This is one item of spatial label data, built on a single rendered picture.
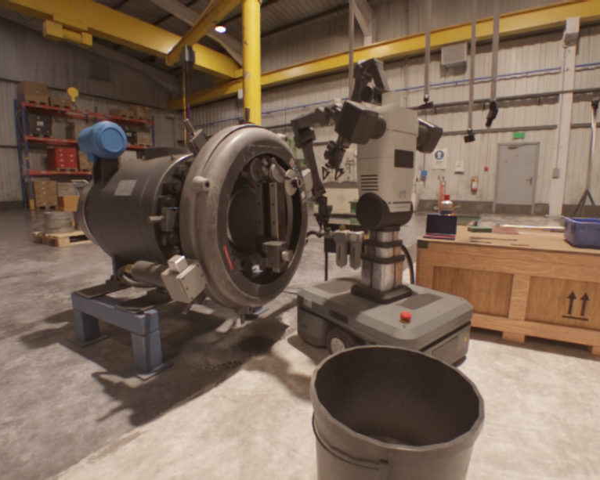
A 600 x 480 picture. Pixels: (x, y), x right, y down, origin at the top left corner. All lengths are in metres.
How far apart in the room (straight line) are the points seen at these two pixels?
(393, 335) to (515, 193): 10.62
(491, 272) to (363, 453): 1.34
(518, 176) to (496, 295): 9.92
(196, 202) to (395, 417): 0.83
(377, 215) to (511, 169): 10.43
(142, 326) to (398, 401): 0.96
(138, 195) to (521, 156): 11.07
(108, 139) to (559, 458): 2.00
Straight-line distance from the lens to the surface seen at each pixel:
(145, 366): 1.44
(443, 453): 0.56
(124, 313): 1.44
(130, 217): 1.47
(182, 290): 1.04
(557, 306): 1.84
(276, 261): 1.25
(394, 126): 1.31
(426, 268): 1.76
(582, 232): 1.89
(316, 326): 1.45
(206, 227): 1.04
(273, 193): 1.30
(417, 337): 1.16
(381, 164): 1.28
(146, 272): 1.18
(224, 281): 1.12
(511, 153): 11.65
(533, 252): 1.75
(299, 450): 1.05
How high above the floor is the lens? 0.73
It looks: 9 degrees down
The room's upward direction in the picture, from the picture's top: straight up
